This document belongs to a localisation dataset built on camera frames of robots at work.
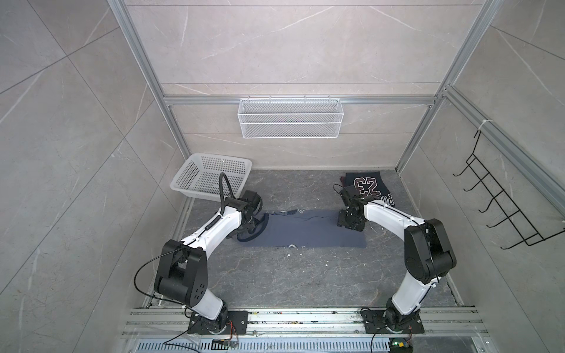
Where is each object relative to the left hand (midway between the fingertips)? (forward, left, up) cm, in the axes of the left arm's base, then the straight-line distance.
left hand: (240, 221), depth 88 cm
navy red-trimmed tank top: (+21, -61, -5) cm, 65 cm away
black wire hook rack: (-8, -85, +24) cm, 89 cm away
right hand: (+2, -45, -6) cm, 45 cm away
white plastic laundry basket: (+36, +26, -10) cm, 46 cm away
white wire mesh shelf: (+43, -23, +20) cm, 53 cm away
